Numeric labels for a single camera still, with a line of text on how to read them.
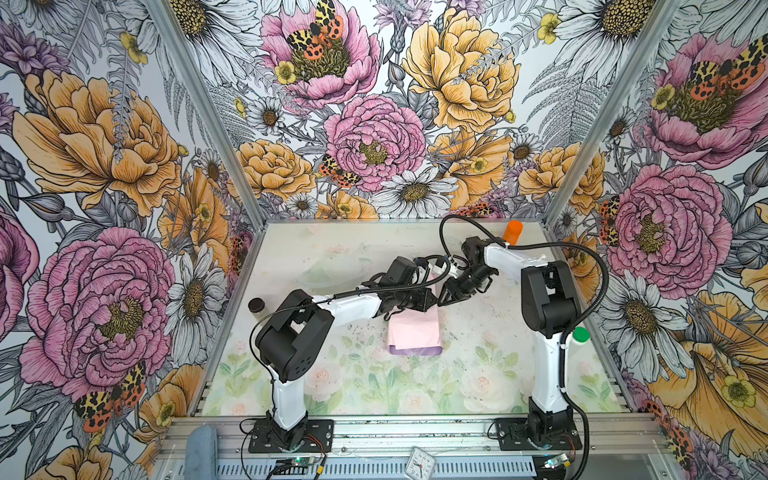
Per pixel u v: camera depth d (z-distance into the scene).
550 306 0.58
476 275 0.85
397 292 0.73
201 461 0.68
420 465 0.69
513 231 1.08
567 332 0.58
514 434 0.74
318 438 0.73
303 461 0.71
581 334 0.81
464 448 0.73
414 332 0.85
